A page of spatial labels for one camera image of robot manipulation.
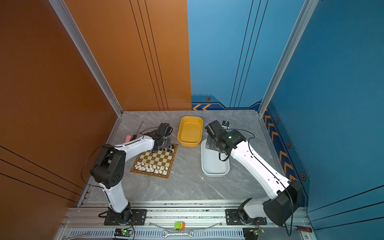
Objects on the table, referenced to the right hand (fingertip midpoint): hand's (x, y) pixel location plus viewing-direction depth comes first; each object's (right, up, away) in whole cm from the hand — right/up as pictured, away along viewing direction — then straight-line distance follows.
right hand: (215, 145), depth 77 cm
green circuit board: (-44, -41, -7) cm, 60 cm away
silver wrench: (-13, -41, -8) cm, 43 cm away
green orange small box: (-18, -37, -8) cm, 42 cm away
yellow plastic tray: (-15, +6, +35) cm, 39 cm away
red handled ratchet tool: (+41, -38, -7) cm, 57 cm away
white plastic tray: (-1, -14, +13) cm, 19 cm away
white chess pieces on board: (-33, -16, +10) cm, 38 cm away
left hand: (-31, +1, +20) cm, 37 cm away
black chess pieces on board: (-25, -4, +19) cm, 32 cm away
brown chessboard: (-34, -13, +14) cm, 39 cm away
